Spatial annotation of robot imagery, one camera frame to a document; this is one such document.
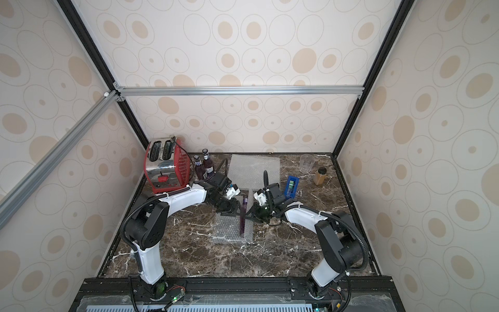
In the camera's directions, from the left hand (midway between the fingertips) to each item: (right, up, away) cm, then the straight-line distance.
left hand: (244, 212), depth 87 cm
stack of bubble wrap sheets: (0, +18, +23) cm, 30 cm away
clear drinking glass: (+35, +23, +25) cm, 49 cm away
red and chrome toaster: (-37, +21, +5) cm, 43 cm away
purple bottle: (-1, -2, +2) cm, 2 cm away
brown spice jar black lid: (+39, +16, +14) cm, 44 cm away
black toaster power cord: (-36, +34, +9) cm, 50 cm away
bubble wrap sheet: (-8, -8, +3) cm, 12 cm away
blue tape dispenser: (+23, +11, +10) cm, 28 cm away
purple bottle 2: (-19, +22, +11) cm, 32 cm away
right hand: (+3, -1, -1) cm, 3 cm away
